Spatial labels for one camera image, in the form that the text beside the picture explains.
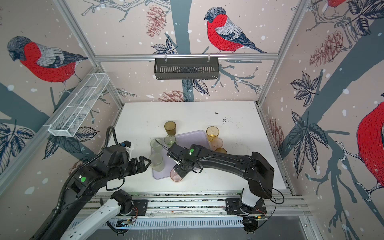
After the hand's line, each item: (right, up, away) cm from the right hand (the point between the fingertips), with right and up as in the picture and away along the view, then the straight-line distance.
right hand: (179, 171), depth 77 cm
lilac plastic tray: (+10, +14, +24) cm, 30 cm away
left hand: (-15, +7, -9) cm, 19 cm away
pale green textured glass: (-17, +10, +18) cm, 27 cm away
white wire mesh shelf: (-54, +30, -2) cm, 62 cm away
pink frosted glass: (+22, +12, +17) cm, 31 cm away
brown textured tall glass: (-8, +22, +20) cm, 31 cm away
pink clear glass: (-3, -4, +5) cm, 7 cm away
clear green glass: (-8, +13, +19) cm, 25 cm away
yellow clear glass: (+20, +18, +21) cm, 34 cm away
